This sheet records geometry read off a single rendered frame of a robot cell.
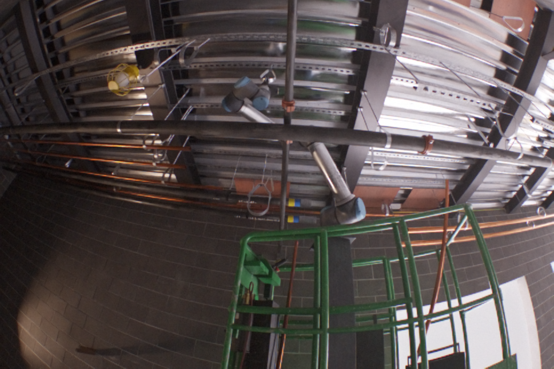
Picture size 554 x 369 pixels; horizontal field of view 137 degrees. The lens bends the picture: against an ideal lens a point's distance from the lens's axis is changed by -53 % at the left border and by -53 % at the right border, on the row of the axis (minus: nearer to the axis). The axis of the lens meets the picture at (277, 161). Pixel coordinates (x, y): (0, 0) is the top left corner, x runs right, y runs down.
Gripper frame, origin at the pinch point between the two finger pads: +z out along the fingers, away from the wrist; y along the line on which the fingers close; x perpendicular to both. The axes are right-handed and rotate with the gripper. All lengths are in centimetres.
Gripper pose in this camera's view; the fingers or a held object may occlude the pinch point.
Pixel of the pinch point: (267, 80)
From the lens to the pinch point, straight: 162.5
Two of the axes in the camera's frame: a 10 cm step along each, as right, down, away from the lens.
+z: 0.8, -6.9, 7.2
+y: -0.1, 7.2, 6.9
